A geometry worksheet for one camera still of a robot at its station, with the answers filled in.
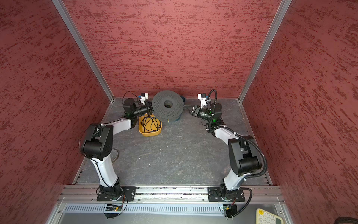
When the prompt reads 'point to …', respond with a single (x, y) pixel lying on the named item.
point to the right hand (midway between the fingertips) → (183, 109)
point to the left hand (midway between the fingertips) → (161, 105)
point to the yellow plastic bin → (148, 133)
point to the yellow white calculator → (263, 217)
